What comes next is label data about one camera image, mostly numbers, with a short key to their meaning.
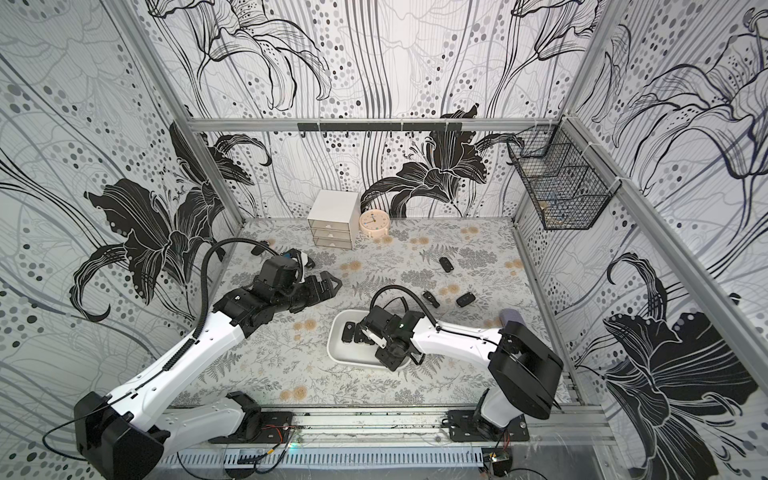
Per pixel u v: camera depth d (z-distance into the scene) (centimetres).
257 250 109
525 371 42
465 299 95
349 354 84
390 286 71
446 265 104
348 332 88
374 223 115
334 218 102
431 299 96
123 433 37
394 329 61
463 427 72
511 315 91
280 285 58
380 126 91
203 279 54
